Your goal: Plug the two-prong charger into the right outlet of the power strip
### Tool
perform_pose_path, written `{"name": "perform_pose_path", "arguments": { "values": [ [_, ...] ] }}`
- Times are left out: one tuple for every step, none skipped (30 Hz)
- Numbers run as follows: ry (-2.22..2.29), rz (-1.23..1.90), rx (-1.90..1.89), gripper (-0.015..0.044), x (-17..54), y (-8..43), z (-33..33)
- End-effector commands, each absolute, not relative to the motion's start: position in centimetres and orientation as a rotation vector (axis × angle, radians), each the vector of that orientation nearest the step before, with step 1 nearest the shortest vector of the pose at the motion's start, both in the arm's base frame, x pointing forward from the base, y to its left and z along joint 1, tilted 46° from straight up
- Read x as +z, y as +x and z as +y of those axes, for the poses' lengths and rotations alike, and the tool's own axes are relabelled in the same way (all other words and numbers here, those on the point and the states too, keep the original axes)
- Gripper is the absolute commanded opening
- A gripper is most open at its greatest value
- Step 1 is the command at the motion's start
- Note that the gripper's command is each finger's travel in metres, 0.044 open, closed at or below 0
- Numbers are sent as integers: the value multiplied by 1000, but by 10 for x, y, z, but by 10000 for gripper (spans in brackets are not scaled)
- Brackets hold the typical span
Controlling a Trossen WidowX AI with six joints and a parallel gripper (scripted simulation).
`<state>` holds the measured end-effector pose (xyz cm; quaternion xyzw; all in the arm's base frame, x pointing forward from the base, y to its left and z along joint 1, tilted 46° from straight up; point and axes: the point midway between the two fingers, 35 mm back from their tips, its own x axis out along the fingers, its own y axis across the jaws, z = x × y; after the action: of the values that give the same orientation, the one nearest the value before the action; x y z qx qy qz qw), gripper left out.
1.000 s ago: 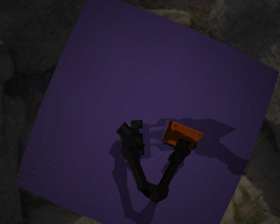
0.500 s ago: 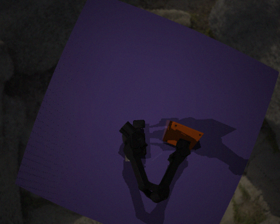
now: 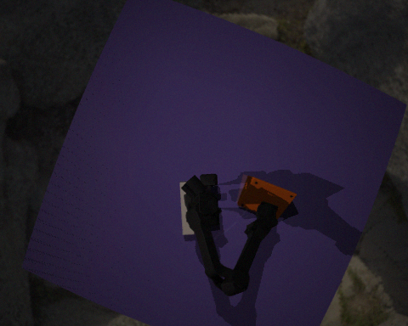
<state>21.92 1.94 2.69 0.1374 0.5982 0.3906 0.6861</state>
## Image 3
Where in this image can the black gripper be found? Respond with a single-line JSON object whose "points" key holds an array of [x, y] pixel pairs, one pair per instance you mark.
{"points": [[210, 180]]}

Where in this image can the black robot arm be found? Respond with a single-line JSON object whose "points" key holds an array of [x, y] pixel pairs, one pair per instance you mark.
{"points": [[200, 207]]}

